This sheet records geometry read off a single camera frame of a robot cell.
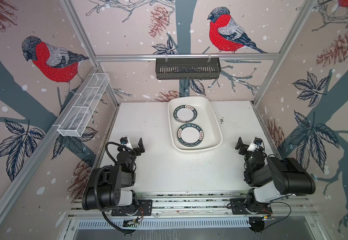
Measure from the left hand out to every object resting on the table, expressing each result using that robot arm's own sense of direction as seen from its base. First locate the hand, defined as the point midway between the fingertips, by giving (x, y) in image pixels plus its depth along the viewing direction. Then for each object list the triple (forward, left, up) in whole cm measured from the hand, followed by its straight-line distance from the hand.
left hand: (132, 140), depth 86 cm
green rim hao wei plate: (+28, -33, -9) cm, 44 cm away
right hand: (-1, -69, -1) cm, 69 cm away
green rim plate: (+8, -35, -8) cm, 37 cm away
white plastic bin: (+24, -49, -11) cm, 56 cm away
